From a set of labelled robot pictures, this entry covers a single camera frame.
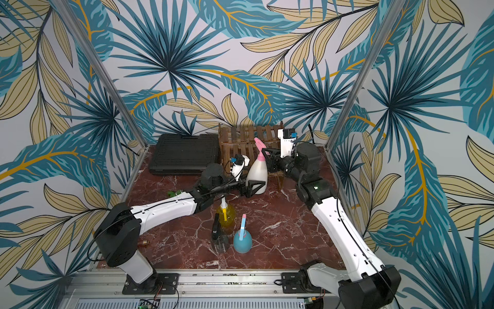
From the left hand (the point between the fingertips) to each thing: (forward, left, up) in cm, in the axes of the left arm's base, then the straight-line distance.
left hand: (259, 179), depth 75 cm
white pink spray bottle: (0, 0, +5) cm, 5 cm away
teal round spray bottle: (-20, +6, -9) cm, 23 cm away
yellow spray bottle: (-10, +12, -11) cm, 19 cm away
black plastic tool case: (+34, +48, -25) cm, 63 cm away
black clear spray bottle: (-19, +15, -19) cm, 30 cm away
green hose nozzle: (+6, +43, -24) cm, 49 cm away
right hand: (+2, +4, +12) cm, 13 cm away
